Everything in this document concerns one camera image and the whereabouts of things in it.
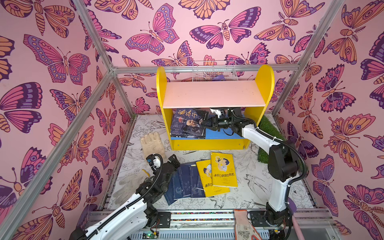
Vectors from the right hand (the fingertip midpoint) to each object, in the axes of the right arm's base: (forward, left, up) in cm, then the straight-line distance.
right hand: (202, 123), depth 82 cm
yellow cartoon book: (-17, -13, -22) cm, 31 cm away
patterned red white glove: (-46, -19, -24) cm, 56 cm away
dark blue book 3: (-28, +3, -23) cm, 36 cm away
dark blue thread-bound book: (-30, +18, -24) cm, 43 cm away
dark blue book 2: (-20, +10, -22) cm, 32 cm away
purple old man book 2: (-5, +3, -3) cm, 6 cm away
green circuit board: (-48, +27, -28) cm, 62 cm away
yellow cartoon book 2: (-17, -1, -21) cm, 27 cm away
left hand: (-16, +16, -10) cm, 25 cm away
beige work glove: (+2, +34, -24) cm, 42 cm away
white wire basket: (+31, -8, +9) cm, 34 cm away
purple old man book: (+2, +10, -3) cm, 10 cm away
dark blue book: (-26, +14, -23) cm, 37 cm away
